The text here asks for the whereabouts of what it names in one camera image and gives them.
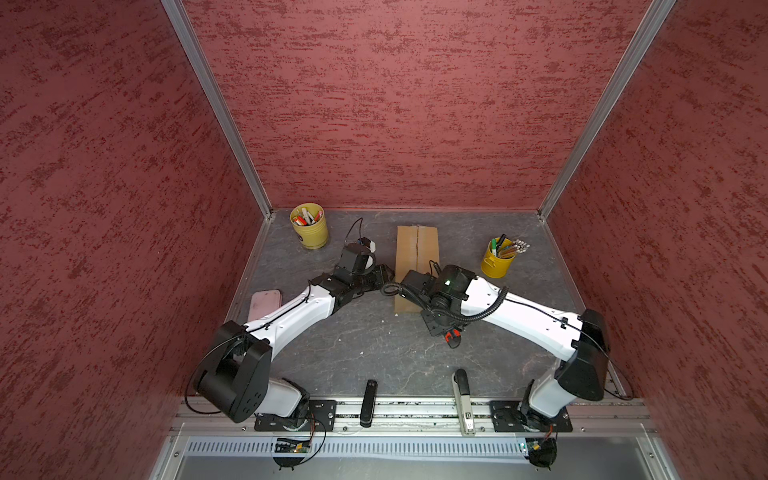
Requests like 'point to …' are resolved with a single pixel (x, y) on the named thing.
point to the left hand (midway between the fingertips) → (389, 280)
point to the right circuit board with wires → (542, 452)
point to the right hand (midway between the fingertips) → (445, 329)
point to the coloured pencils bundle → (518, 246)
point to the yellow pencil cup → (498, 257)
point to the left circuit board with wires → (285, 445)
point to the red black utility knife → (453, 338)
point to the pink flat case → (262, 303)
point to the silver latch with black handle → (461, 384)
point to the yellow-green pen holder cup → (310, 224)
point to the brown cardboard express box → (417, 247)
